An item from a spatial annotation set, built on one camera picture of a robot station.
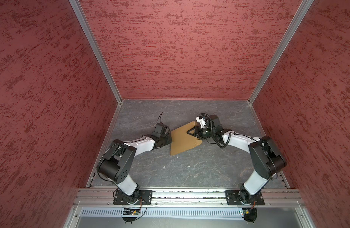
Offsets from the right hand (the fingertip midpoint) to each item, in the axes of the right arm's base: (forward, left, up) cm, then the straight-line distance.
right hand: (187, 136), depth 88 cm
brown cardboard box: (-1, +4, -4) cm, 6 cm away
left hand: (+1, +11, -8) cm, 14 cm away
